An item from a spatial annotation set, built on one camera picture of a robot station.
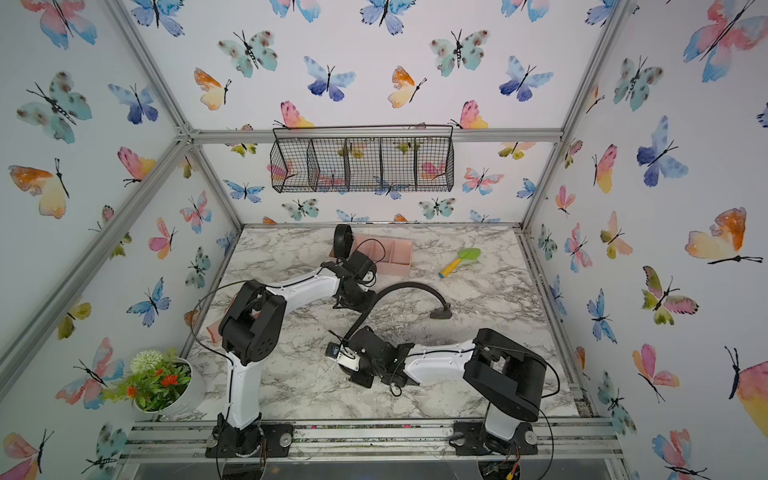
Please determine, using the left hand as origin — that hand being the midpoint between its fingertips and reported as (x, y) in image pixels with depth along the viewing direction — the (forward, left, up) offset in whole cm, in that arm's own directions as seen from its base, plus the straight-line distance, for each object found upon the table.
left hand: (375, 305), depth 97 cm
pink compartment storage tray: (+23, -6, -4) cm, 24 cm away
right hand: (-19, +7, +2) cm, 20 cm away
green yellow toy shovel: (+21, -33, 0) cm, 39 cm away
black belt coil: (-3, -22, -1) cm, 22 cm away
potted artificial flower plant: (-27, +46, +15) cm, 56 cm away
